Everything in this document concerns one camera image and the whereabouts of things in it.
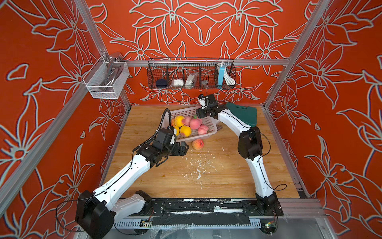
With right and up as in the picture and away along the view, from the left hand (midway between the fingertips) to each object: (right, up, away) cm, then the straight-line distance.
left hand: (181, 146), depth 79 cm
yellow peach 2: (+2, +7, +19) cm, 20 cm away
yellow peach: (-4, +7, +19) cm, 21 cm away
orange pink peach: (+10, -1, +13) cm, 17 cm away
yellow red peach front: (-2, +13, +18) cm, 23 cm away
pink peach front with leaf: (+3, +14, +22) cm, 26 cm away
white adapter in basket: (-2, +37, +9) cm, 38 cm away
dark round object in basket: (-14, +38, +16) cm, 44 cm away
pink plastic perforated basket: (+20, +11, +16) cm, 28 cm away
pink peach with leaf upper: (+13, +8, +18) cm, 23 cm away
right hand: (+11, +22, +22) cm, 33 cm away
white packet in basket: (+4, +38, +11) cm, 40 cm away
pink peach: (+10, +13, +19) cm, 25 cm away
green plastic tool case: (+48, +17, +32) cm, 60 cm away
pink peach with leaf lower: (+6, +12, +17) cm, 21 cm away
